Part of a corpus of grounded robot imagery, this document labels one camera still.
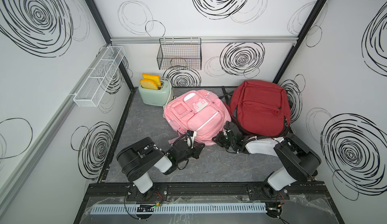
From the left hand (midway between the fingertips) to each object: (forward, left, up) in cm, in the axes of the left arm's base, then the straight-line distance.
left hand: (204, 146), depth 84 cm
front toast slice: (+34, +37, +15) cm, 52 cm away
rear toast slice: (+37, +33, +17) cm, 52 cm away
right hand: (+5, -4, -1) cm, 7 cm away
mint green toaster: (+31, +30, +6) cm, 43 cm away
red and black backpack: (+14, -44, +6) cm, 46 cm away
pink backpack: (+24, +1, +1) cm, 24 cm away
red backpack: (+25, -36, +5) cm, 44 cm away
